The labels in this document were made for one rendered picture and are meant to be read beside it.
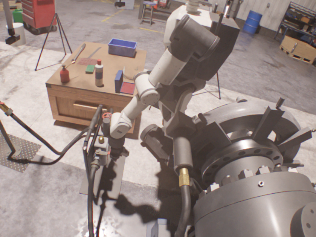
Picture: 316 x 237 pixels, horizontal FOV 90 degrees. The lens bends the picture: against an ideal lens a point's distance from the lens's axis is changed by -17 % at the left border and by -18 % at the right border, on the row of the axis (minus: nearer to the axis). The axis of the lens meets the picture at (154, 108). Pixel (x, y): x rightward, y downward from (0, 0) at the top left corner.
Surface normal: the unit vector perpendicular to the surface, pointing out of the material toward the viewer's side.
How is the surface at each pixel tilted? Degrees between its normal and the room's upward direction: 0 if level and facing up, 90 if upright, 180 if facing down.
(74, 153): 0
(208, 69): 92
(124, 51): 90
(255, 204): 37
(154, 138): 45
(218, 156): 60
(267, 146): 3
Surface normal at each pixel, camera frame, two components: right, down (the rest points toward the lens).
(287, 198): -0.07, -0.77
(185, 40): -0.27, 0.50
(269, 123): -0.04, 0.63
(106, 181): 0.18, -0.76
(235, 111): -0.31, -0.27
